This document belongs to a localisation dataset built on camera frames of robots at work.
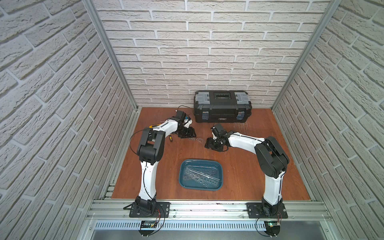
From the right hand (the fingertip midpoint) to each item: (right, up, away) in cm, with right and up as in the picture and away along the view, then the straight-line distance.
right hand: (209, 146), depth 96 cm
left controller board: (-33, -35, -24) cm, 53 cm away
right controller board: (+28, -35, -27) cm, 52 cm away
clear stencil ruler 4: (-12, -14, -11) cm, 22 cm away
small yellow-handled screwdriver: (-26, +5, +4) cm, 27 cm away
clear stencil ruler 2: (-3, -19, -15) cm, 24 cm away
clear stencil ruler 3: (0, -15, -11) cm, 19 cm away
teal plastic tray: (0, -11, -9) cm, 14 cm away
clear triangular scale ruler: (-5, -14, -11) cm, 19 cm away
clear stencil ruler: (-8, +5, +1) cm, 10 cm away
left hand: (-9, +8, +4) cm, 13 cm away
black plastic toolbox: (+9, +27, +2) cm, 28 cm away
